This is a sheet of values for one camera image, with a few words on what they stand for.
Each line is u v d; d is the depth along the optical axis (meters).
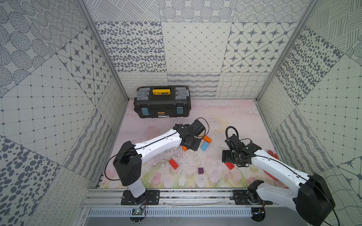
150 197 0.74
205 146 0.92
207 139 0.96
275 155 0.89
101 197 0.75
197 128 0.63
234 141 0.70
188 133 0.57
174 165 0.84
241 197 0.75
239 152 0.62
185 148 0.70
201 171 0.82
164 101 0.96
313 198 0.39
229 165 0.82
